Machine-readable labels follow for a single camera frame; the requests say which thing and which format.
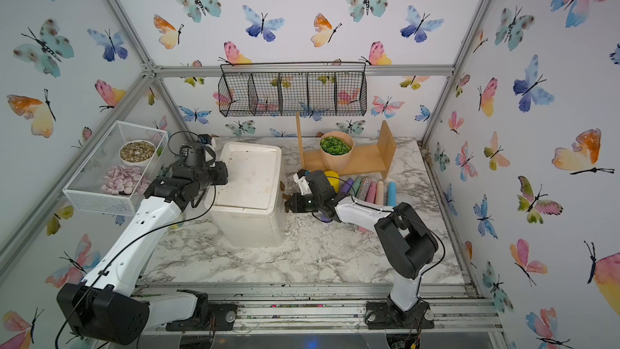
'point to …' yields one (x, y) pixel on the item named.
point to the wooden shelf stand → (367, 160)
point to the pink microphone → (371, 192)
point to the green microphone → (355, 186)
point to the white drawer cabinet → (248, 211)
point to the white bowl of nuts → (136, 153)
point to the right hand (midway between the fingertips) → (287, 201)
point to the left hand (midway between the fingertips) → (225, 164)
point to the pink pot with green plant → (336, 147)
